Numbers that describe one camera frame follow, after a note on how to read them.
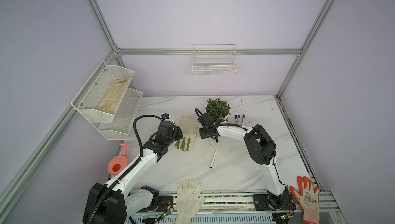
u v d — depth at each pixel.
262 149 0.55
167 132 0.63
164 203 0.74
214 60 0.95
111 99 0.78
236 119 1.07
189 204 0.73
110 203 0.39
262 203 0.73
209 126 0.77
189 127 1.03
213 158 0.88
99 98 0.78
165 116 0.73
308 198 0.74
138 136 0.57
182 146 0.93
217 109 0.91
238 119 1.07
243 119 1.07
